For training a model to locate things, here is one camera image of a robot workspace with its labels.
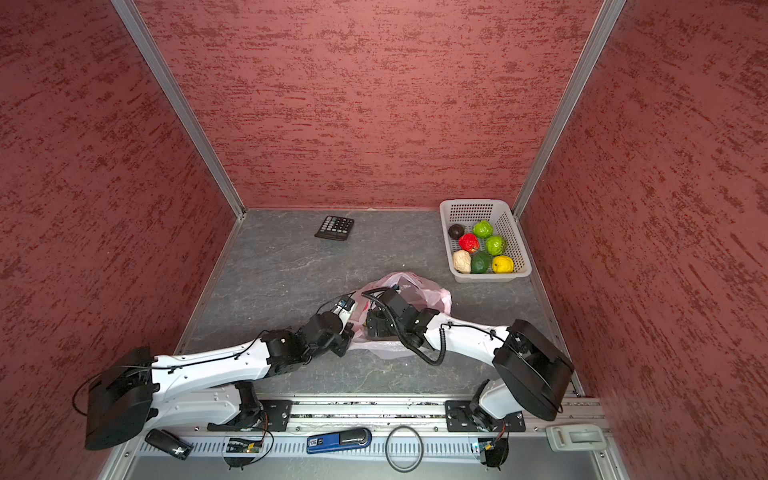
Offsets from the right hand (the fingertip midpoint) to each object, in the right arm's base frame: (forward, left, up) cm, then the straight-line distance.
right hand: (380, 327), depth 85 cm
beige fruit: (+22, -28, +1) cm, 36 cm away
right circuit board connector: (-30, -28, -4) cm, 41 cm away
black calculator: (+42, +17, -2) cm, 45 cm away
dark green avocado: (+21, -34, +2) cm, 40 cm away
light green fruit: (+36, -39, +2) cm, 53 cm away
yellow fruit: (+20, -42, +2) cm, 46 cm away
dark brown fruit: (+35, -28, +2) cm, 45 cm away
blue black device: (-27, +9, +1) cm, 29 cm away
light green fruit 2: (+28, -41, +2) cm, 50 cm away
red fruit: (+30, -32, +2) cm, 44 cm away
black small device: (-26, +50, 0) cm, 56 cm away
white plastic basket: (+45, -35, +2) cm, 57 cm away
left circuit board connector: (-27, +36, -7) cm, 45 cm away
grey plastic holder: (-28, -48, -2) cm, 55 cm away
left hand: (-2, +8, +3) cm, 9 cm away
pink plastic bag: (+7, -12, +7) cm, 16 cm away
